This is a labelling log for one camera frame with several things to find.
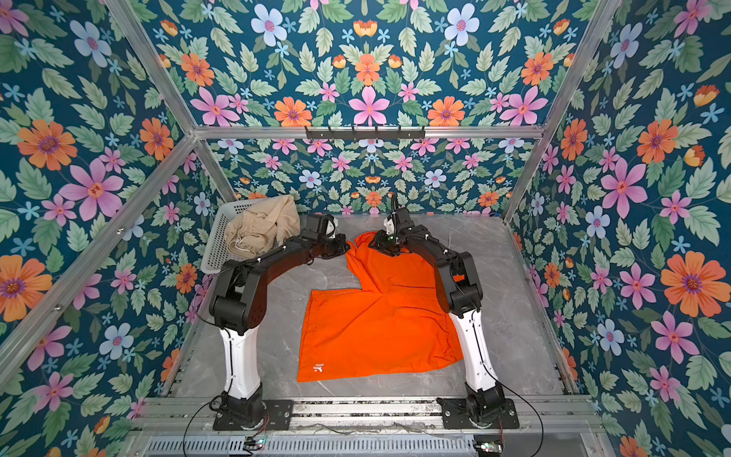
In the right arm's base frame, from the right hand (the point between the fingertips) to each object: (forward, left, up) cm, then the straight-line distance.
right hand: (374, 243), depth 104 cm
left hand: (-2, +7, +6) cm, 9 cm away
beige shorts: (+7, +44, +2) cm, 45 cm away
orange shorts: (-28, -8, -6) cm, 30 cm away
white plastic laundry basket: (-5, +56, +1) cm, 57 cm away
